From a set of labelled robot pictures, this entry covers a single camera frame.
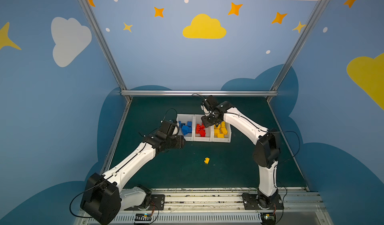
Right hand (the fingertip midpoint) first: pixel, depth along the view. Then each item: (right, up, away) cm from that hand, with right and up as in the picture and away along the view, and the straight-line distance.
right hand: (208, 120), depth 90 cm
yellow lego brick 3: (+11, -8, +8) cm, 16 cm away
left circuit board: (-35, -48, -17) cm, 62 cm away
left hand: (-16, -11, -7) cm, 21 cm away
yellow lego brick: (+2, -3, -15) cm, 16 cm away
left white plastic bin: (-16, +1, +10) cm, 19 cm away
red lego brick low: (-3, -9, +8) cm, 13 cm away
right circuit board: (+28, -49, -17) cm, 59 cm away
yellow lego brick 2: (+6, -8, +8) cm, 13 cm away
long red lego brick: (-7, -7, +11) cm, 14 cm away
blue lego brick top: (-15, -7, +7) cm, 18 cm away
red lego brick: (-3, -6, +14) cm, 15 cm away
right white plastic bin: (+13, -12, +5) cm, 18 cm away
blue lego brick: (-12, -6, +5) cm, 14 cm away
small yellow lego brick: (-1, -24, -2) cm, 24 cm away
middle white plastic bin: (+1, -11, +6) cm, 13 cm away
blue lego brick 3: (-19, -3, +10) cm, 22 cm away
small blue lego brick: (-12, -3, +12) cm, 17 cm away
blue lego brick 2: (-17, -4, +9) cm, 20 cm away
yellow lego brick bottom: (+9, -11, +8) cm, 16 cm away
